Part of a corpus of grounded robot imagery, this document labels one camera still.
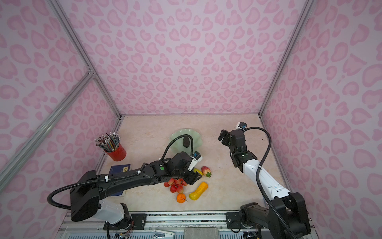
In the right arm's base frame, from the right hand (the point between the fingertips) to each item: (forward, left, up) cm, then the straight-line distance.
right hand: (227, 132), depth 83 cm
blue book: (-15, +66, -19) cm, 70 cm away
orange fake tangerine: (-31, +25, -16) cm, 43 cm away
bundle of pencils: (-6, +67, -2) cm, 67 cm away
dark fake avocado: (+7, +26, -21) cm, 34 cm away
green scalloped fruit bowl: (+4, +31, -20) cm, 38 cm away
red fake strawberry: (-16, +12, -16) cm, 26 cm away
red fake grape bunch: (-24, +28, -17) cm, 41 cm away
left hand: (-20, +16, -7) cm, 26 cm away
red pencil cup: (-7, +67, -15) cm, 69 cm away
